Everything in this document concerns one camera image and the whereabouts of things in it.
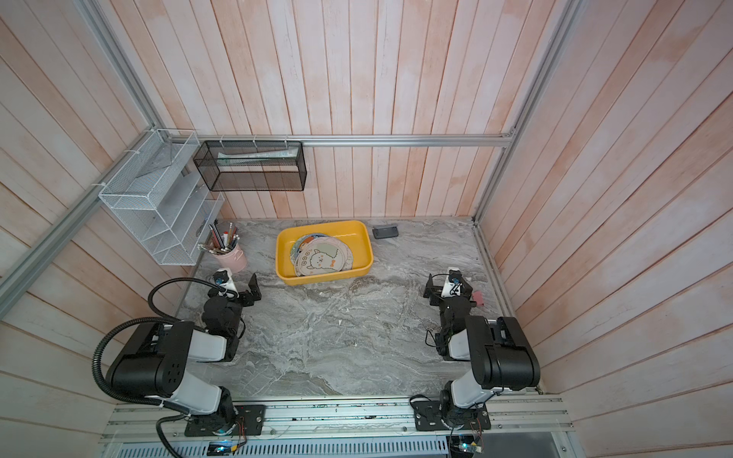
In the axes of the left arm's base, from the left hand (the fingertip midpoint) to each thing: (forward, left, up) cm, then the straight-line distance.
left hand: (243, 278), depth 91 cm
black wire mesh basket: (+40, +6, +15) cm, 43 cm away
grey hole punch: (+29, -49, -9) cm, 57 cm away
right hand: (+1, -66, +2) cm, 66 cm away
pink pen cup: (+14, +11, -1) cm, 18 cm away
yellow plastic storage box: (+26, -35, -7) cm, 45 cm away
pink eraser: (-2, -80, -9) cm, 80 cm away
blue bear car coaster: (+22, -14, -7) cm, 27 cm away
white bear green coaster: (+14, -25, -6) cm, 29 cm away
